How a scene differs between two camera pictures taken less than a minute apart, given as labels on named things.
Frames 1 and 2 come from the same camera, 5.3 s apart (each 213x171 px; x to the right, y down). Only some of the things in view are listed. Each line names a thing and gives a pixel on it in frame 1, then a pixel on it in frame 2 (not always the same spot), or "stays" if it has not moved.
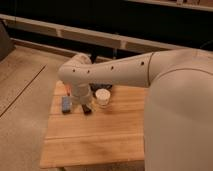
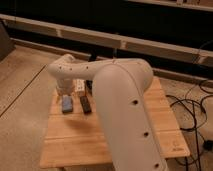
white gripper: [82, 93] -> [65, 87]
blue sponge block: [66, 103] stays
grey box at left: [6, 43] stays
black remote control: [86, 110] stays
